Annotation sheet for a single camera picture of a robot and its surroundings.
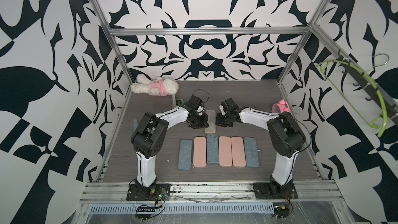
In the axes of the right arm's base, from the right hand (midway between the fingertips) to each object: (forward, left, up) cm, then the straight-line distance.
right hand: (214, 120), depth 96 cm
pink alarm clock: (+6, -41, +7) cm, 42 cm away
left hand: (-3, +4, +2) cm, 5 cm away
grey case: (-22, -18, +1) cm, 28 cm away
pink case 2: (-19, -12, -1) cm, 22 cm away
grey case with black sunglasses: (+14, +22, +1) cm, 26 cm away
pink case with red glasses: (-19, +9, 0) cm, 21 cm away
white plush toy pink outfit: (+22, +33, +7) cm, 41 cm away
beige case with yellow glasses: (-1, +2, +1) cm, 2 cm away
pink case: (-19, -5, -1) cm, 19 cm away
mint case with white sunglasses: (-18, +2, 0) cm, 18 cm away
